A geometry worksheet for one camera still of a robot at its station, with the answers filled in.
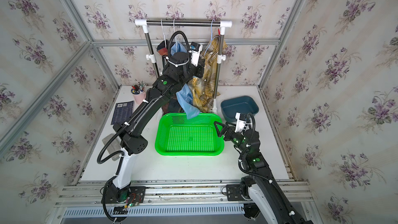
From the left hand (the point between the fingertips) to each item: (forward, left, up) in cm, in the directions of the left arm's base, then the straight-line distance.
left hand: (204, 58), depth 72 cm
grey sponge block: (-25, +50, -41) cm, 69 cm away
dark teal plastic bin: (+6, -28, -43) cm, 52 cm away
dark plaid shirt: (-16, +15, -16) cm, 26 cm away
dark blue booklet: (+1, +54, -43) cm, 69 cm away
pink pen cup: (+7, +42, -34) cm, 55 cm away
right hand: (-22, -10, -23) cm, 33 cm away
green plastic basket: (-18, +16, -43) cm, 49 cm away
